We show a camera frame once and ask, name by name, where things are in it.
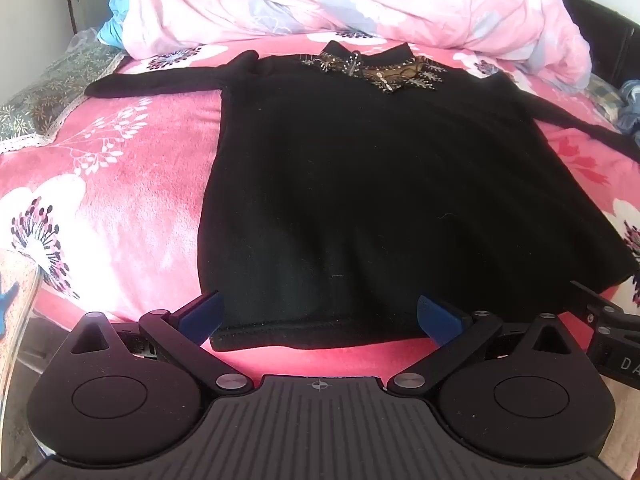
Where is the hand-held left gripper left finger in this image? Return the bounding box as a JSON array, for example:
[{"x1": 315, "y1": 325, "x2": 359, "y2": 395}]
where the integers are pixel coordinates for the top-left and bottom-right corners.
[{"x1": 67, "y1": 290, "x2": 253, "y2": 396}]

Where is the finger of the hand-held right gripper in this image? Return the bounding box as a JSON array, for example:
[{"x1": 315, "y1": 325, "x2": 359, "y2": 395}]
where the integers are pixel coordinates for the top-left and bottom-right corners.
[{"x1": 571, "y1": 280, "x2": 640, "y2": 333}]

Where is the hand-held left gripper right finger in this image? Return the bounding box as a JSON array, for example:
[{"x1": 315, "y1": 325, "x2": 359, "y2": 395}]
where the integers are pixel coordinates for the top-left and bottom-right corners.
[{"x1": 387, "y1": 294, "x2": 576, "y2": 396}]

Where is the black beaded collar sweater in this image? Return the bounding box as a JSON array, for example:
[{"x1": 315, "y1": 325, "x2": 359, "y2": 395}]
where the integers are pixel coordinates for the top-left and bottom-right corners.
[{"x1": 85, "y1": 40, "x2": 640, "y2": 353}]

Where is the pink floral blanket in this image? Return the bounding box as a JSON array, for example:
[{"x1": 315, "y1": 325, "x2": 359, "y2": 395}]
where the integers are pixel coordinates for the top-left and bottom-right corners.
[{"x1": 0, "y1": 30, "x2": 640, "y2": 381}]

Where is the blue crumpled cloth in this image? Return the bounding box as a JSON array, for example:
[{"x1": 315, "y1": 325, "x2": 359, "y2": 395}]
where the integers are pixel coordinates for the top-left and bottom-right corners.
[{"x1": 615, "y1": 80, "x2": 640, "y2": 137}]

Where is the plaid cloth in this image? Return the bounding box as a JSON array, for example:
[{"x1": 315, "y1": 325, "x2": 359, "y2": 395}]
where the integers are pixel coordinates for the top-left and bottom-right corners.
[{"x1": 584, "y1": 74, "x2": 625, "y2": 123}]

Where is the dark headboard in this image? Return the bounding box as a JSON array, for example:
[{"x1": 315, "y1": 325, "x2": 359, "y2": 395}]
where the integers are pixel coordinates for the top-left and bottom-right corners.
[{"x1": 557, "y1": 0, "x2": 640, "y2": 96}]

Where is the green patterned pillow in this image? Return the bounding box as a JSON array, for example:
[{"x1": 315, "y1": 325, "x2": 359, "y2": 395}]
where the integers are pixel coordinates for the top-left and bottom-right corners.
[{"x1": 0, "y1": 35, "x2": 128, "y2": 153}]

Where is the light blue cloth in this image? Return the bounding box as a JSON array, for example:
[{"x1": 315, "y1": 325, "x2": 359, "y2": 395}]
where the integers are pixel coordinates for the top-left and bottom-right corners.
[{"x1": 97, "y1": 0, "x2": 132, "y2": 48}]

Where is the pink and grey floral quilt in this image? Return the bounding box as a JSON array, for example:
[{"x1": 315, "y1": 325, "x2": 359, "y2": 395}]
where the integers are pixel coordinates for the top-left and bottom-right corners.
[{"x1": 107, "y1": 0, "x2": 593, "y2": 88}]

